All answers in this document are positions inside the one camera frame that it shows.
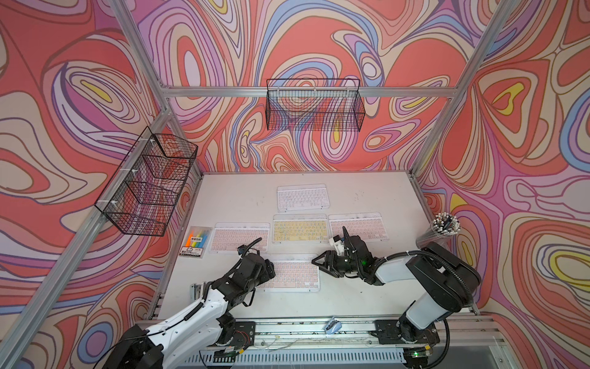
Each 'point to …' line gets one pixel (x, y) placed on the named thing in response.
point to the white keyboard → (302, 197)
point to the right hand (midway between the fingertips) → (316, 271)
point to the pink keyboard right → (369, 226)
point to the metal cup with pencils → (444, 226)
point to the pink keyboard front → (294, 273)
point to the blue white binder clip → (333, 326)
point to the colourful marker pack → (195, 241)
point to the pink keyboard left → (227, 236)
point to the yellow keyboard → (299, 228)
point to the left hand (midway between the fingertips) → (272, 271)
